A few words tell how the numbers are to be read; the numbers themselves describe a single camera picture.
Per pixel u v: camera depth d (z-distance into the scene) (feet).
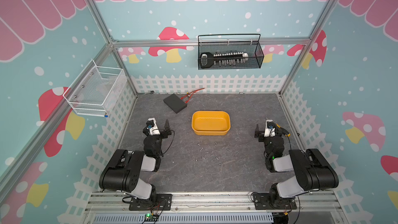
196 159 2.86
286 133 3.18
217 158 2.88
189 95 3.88
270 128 2.47
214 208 2.41
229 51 3.03
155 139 2.29
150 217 2.39
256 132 2.78
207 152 3.00
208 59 2.94
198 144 3.07
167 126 2.66
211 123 3.37
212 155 2.94
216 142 3.09
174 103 3.76
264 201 2.43
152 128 2.44
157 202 2.39
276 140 2.29
